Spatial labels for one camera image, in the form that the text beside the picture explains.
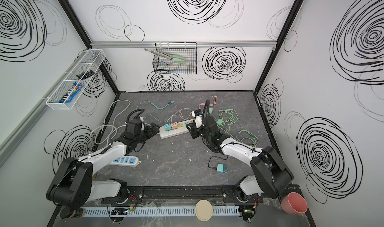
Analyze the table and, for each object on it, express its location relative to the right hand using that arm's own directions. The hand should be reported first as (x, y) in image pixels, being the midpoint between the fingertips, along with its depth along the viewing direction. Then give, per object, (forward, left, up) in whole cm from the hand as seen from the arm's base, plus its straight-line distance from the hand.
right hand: (189, 124), depth 83 cm
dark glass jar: (-41, +50, -4) cm, 65 cm away
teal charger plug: (+3, +14, -8) cm, 16 cm away
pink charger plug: (+4, +10, -7) cm, 13 cm away
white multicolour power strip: (+5, +5, -13) cm, 14 cm away
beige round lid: (-38, -8, -8) cm, 40 cm away
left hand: (0, +21, -7) cm, 22 cm away
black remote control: (+17, +55, +21) cm, 61 cm away
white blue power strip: (-17, +34, -12) cm, 40 cm away
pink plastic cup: (-35, -47, -6) cm, 59 cm away
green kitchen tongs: (+36, +11, +20) cm, 43 cm away
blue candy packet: (+5, +55, +21) cm, 59 cm away
